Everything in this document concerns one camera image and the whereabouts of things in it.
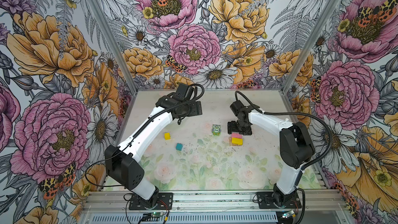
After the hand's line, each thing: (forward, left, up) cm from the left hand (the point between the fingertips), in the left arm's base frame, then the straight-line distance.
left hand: (192, 115), depth 80 cm
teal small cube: (-7, +9, -22) cm, 25 cm away
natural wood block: (-5, -21, -19) cm, 29 cm away
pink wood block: (-4, -24, -14) cm, 28 cm away
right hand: (-4, -25, -16) cm, 30 cm away
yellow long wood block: (-5, -25, -19) cm, 32 cm away
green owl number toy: (+4, -14, -22) cm, 26 cm away
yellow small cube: (0, +16, -21) cm, 27 cm away
